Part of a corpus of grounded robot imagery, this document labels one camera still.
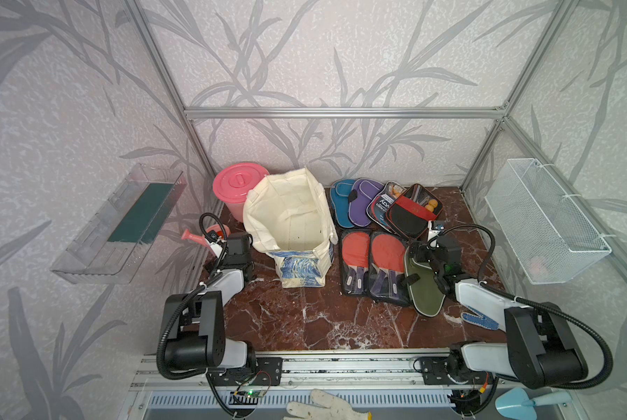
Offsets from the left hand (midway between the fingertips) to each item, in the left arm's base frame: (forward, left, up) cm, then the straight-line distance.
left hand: (221, 251), depth 90 cm
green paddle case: (-15, -69, -2) cm, 71 cm away
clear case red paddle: (-1, -47, -5) cm, 47 cm away
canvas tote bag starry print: (+20, -20, -7) cm, 29 cm away
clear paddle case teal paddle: (+24, -57, -3) cm, 62 cm away
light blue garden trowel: (-42, -88, -6) cm, 98 cm away
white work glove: (-43, -36, -7) cm, 57 cm away
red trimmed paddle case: (+20, -71, -4) cm, 74 cm away
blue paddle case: (+34, -42, -4) cm, 54 cm away
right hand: (+5, -71, +3) cm, 71 cm away
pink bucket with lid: (+23, -1, +10) cm, 26 cm away
